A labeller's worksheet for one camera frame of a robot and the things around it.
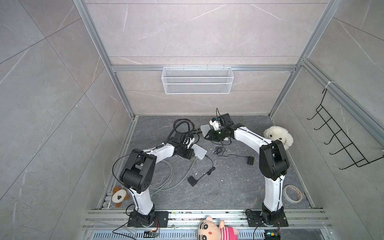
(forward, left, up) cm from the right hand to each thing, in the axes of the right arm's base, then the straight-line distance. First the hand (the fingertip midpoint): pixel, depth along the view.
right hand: (206, 136), depth 95 cm
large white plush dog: (-5, -40, +8) cm, 41 cm away
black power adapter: (-26, +9, -9) cm, 29 cm away
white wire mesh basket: (+34, +4, +20) cm, 39 cm away
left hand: (-6, +10, -6) cm, 13 cm away
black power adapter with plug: (-5, -10, -9) cm, 14 cm away
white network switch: (+12, 0, -7) cm, 14 cm away
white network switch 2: (-8, +4, -7) cm, 11 cm away
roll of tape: (-36, -43, -9) cm, 57 cm away
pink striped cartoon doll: (-49, +2, -2) cm, 49 cm away
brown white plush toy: (-33, +49, -6) cm, 59 cm away
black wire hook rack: (-23, -58, +23) cm, 67 cm away
